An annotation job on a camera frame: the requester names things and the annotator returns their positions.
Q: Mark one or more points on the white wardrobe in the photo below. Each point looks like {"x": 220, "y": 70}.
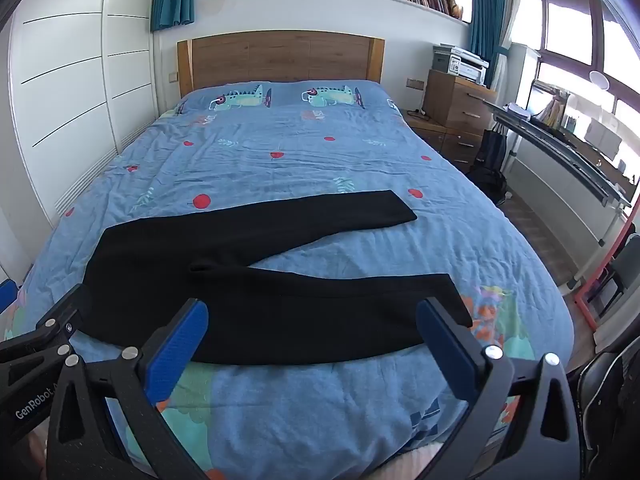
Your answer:
{"x": 65, "y": 85}

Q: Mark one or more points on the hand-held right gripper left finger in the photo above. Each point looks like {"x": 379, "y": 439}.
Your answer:
{"x": 175, "y": 345}

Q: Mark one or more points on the window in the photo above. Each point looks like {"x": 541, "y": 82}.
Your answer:
{"x": 575, "y": 35}

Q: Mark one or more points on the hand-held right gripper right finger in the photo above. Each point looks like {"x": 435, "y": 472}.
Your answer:
{"x": 440, "y": 340}

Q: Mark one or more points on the dinosaur print pillow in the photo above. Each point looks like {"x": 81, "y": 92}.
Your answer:
{"x": 240, "y": 96}
{"x": 330, "y": 94}

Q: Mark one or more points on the white printer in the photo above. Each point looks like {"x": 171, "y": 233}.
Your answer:
{"x": 467, "y": 65}

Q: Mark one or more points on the black pants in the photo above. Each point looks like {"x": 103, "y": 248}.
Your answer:
{"x": 250, "y": 260}

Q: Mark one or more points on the round white lamp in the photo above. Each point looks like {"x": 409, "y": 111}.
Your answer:
{"x": 598, "y": 81}

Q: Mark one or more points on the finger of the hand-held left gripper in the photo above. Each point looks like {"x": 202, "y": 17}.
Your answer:
{"x": 6, "y": 296}
{"x": 60, "y": 312}

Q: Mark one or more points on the wooden headboard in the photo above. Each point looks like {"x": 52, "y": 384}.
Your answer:
{"x": 280, "y": 57}

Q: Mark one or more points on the black backpack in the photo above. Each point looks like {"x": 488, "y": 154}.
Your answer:
{"x": 490, "y": 185}

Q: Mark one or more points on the dark desk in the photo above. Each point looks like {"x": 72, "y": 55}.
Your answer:
{"x": 565, "y": 147}

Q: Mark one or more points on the black office chair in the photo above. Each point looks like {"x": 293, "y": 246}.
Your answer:
{"x": 607, "y": 400}

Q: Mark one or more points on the blue printed blanket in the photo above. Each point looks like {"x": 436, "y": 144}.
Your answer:
{"x": 350, "y": 160}

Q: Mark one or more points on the red metal frame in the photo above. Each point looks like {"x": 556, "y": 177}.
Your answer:
{"x": 600, "y": 270}

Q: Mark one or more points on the low wooden nightstand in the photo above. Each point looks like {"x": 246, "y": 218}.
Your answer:
{"x": 450, "y": 142}

